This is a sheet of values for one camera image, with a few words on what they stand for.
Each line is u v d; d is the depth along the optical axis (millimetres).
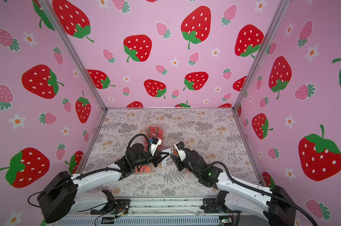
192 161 534
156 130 1009
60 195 413
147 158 674
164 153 750
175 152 660
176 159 672
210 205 739
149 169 822
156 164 687
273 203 418
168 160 788
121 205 744
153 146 692
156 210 731
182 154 661
